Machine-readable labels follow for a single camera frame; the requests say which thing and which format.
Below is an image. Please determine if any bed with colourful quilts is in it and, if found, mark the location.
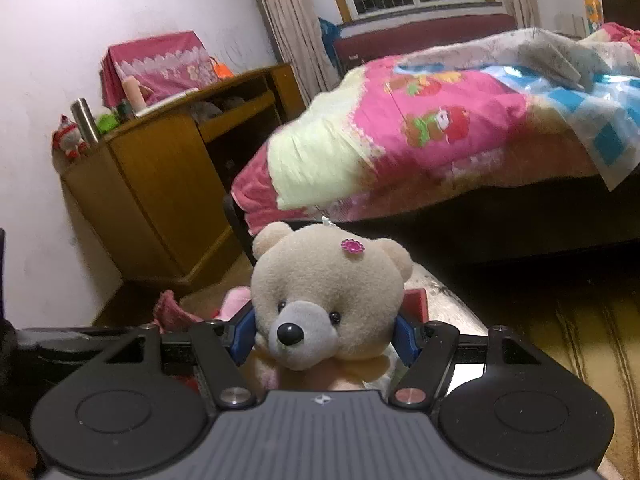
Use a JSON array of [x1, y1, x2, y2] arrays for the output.
[[232, 22, 640, 236]]

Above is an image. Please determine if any light patterned sheet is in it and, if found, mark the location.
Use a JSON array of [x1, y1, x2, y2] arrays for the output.
[[395, 26, 640, 191]]

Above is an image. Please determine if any pink covered box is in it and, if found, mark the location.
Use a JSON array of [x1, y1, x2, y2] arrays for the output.
[[100, 31, 221, 108]]

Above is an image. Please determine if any green toy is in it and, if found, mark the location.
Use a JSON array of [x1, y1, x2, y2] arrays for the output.
[[96, 109, 122, 135]]

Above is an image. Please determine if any dark wooden headboard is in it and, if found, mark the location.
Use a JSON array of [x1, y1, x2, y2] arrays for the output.
[[601, 0, 640, 26]]

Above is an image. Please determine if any red cardboard box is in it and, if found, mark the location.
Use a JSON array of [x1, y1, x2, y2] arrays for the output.
[[402, 289, 430, 326]]

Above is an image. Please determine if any red plush doll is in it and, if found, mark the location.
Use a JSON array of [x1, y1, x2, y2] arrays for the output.
[[52, 115, 88, 161]]

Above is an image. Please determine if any steel thermos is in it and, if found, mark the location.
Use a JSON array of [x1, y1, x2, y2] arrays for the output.
[[70, 98, 99, 143]]

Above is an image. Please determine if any wooden desk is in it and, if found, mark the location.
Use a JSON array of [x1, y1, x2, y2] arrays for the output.
[[60, 62, 306, 286]]

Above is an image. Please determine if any dark bed frame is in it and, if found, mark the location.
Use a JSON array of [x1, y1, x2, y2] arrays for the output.
[[222, 165, 640, 271]]

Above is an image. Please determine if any pale pink bottle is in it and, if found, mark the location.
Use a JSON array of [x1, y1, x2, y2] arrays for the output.
[[125, 76, 147, 111]]

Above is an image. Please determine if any maroon headboard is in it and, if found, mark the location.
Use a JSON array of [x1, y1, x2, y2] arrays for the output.
[[332, 12, 518, 78]]

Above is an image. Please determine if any pink plush toy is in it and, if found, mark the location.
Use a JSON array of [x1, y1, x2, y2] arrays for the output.
[[214, 285, 253, 322]]

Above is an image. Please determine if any yellow packet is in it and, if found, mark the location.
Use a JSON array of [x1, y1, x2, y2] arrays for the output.
[[584, 0, 603, 36]]

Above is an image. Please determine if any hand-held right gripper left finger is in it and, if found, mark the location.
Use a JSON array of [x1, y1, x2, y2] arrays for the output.
[[90, 307, 257, 408]]

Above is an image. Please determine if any beige teddy bear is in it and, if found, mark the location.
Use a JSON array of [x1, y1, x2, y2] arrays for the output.
[[242, 221, 415, 393]]

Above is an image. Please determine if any blue bag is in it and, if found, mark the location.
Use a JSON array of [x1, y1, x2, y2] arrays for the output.
[[319, 17, 343, 78]]

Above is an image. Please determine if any grey cloth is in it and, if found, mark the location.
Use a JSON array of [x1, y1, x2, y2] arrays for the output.
[[192, 100, 238, 123]]

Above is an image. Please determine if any pink cloth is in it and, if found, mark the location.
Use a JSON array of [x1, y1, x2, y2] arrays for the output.
[[152, 289, 203, 333]]

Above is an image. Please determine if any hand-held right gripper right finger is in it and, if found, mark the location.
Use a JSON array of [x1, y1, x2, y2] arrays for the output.
[[392, 312, 546, 408]]

